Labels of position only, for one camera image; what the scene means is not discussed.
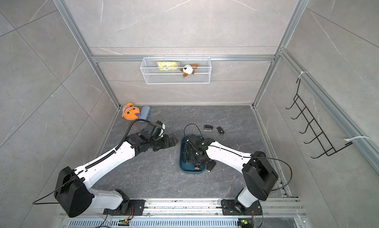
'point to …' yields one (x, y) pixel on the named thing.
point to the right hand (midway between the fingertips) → (196, 162)
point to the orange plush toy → (130, 112)
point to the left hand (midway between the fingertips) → (174, 140)
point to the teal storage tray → (188, 167)
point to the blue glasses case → (145, 112)
